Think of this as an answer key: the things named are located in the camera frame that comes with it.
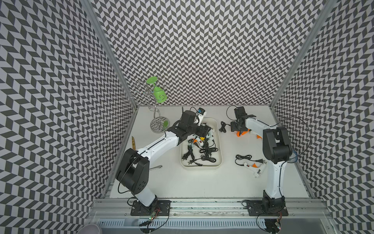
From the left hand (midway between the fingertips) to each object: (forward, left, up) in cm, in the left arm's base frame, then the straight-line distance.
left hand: (205, 126), depth 84 cm
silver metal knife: (-16, +29, -20) cm, 39 cm away
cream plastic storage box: (-8, +5, -16) cm, 18 cm away
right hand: (+10, -25, -17) cm, 32 cm away
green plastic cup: (+22, +29, +6) cm, 37 cm away
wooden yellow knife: (-1, +48, -18) cm, 52 cm away
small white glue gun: (-2, +5, -12) cm, 13 cm away
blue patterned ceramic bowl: (-12, -55, -17) cm, 59 cm away
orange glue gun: (+8, -26, -19) cm, 33 cm away
